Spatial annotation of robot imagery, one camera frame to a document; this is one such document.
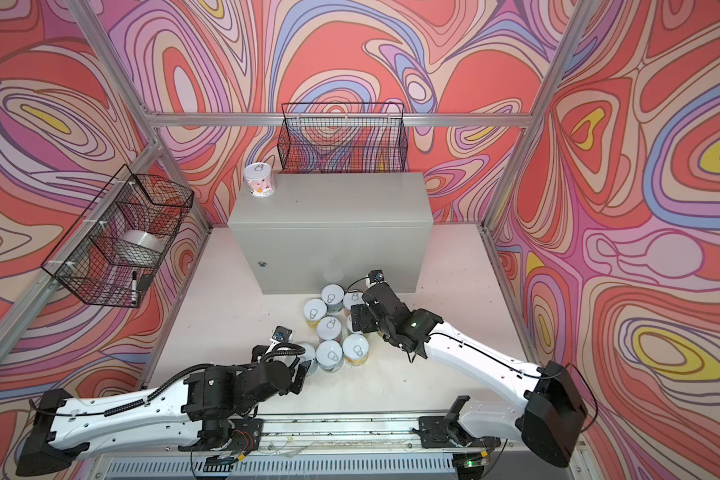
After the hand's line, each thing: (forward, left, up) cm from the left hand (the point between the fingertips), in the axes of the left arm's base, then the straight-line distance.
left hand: (301, 359), depth 75 cm
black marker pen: (+11, +40, +13) cm, 44 cm away
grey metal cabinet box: (+49, -5, -3) cm, 50 cm away
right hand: (+11, -18, +2) cm, 21 cm away
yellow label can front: (+5, -14, -5) cm, 16 cm away
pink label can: (+11, -6, -5) cm, 13 cm away
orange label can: (+21, -12, -6) cm, 25 cm away
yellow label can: (+16, -1, -5) cm, 17 cm away
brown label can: (+2, -7, -5) cm, 9 cm away
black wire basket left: (+19, +47, +19) cm, 54 cm away
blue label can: (+22, -6, -5) cm, 24 cm away
